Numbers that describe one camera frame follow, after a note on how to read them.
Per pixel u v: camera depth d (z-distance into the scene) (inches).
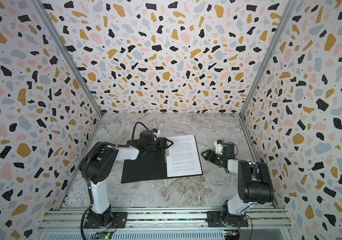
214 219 29.0
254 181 18.4
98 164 20.7
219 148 34.9
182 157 38.4
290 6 27.9
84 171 19.7
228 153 30.0
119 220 28.9
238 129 44.7
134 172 35.4
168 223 29.0
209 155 33.7
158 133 36.4
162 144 34.3
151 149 33.7
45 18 28.3
